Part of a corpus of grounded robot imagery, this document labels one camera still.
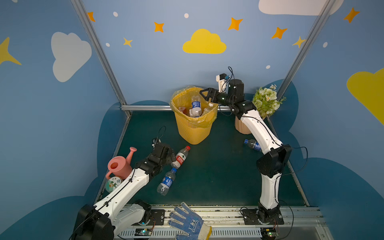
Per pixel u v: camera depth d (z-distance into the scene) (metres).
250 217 0.74
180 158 0.89
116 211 0.42
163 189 0.78
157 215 0.75
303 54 0.86
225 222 0.74
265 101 0.91
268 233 0.71
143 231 0.71
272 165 0.51
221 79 0.71
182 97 0.93
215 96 0.70
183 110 0.92
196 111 0.86
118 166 0.80
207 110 0.92
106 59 0.89
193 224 0.72
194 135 0.94
